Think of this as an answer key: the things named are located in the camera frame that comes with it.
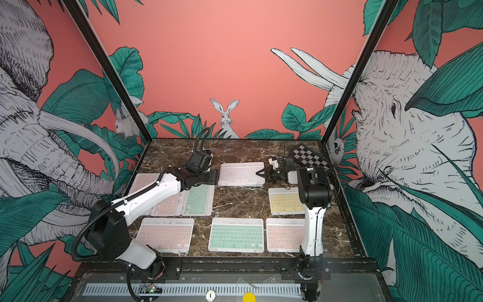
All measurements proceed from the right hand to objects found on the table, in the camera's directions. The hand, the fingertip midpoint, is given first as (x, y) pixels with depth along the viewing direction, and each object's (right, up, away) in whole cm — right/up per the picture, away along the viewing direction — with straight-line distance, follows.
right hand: (257, 171), depth 101 cm
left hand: (-20, +1, -15) cm, 25 cm away
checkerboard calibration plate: (+31, +7, +7) cm, 32 cm away
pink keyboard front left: (-40, -27, -19) cm, 52 cm away
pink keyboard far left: (-63, -5, 0) cm, 63 cm away
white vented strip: (-53, -43, -31) cm, 75 cm away
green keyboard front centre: (-10, -27, -18) cm, 34 cm away
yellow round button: (-5, -45, -32) cm, 55 cm away
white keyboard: (-9, -2, 0) cm, 9 cm away
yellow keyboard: (+14, -14, -8) cm, 21 cm away
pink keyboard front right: (+11, -28, -17) cm, 34 cm away
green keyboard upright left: (-30, -14, -8) cm, 34 cm away
